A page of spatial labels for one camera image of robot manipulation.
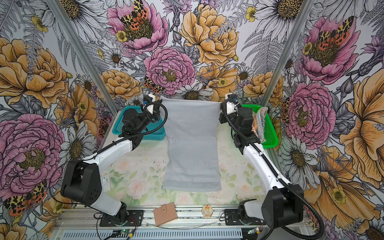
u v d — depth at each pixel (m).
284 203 0.40
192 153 0.99
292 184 0.42
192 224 0.73
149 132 0.58
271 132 0.99
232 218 0.74
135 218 0.73
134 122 0.63
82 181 0.44
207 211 0.76
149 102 0.65
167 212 0.75
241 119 0.57
